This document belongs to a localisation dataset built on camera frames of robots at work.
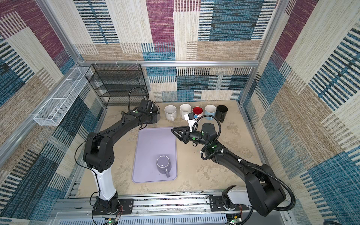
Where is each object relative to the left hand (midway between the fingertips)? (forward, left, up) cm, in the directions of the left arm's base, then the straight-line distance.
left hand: (154, 115), depth 95 cm
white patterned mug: (+10, -20, -4) cm, 23 cm away
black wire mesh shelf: (+28, +30, +4) cm, 41 cm away
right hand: (-21, -13, +11) cm, 27 cm away
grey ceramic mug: (-7, -1, +5) cm, 9 cm away
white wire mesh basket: (-13, +46, +20) cm, 52 cm away
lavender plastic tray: (-13, +3, -14) cm, 19 cm away
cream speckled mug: (+8, -10, -6) cm, 14 cm away
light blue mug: (+8, -39, -4) cm, 40 cm away
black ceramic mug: (+5, -46, -4) cm, 47 cm away
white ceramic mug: (+9, -30, -6) cm, 32 cm away
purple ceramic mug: (-31, -8, -6) cm, 33 cm away
